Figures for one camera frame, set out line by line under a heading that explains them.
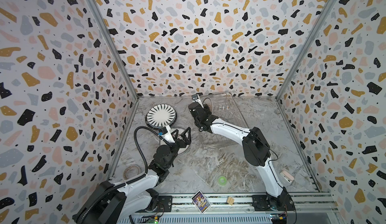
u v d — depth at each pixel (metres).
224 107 1.07
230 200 0.75
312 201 0.76
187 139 0.72
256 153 0.55
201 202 0.73
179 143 0.71
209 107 0.85
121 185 0.46
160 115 1.08
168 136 0.70
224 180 0.82
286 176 0.81
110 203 0.41
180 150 0.90
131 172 0.84
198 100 0.83
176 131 0.82
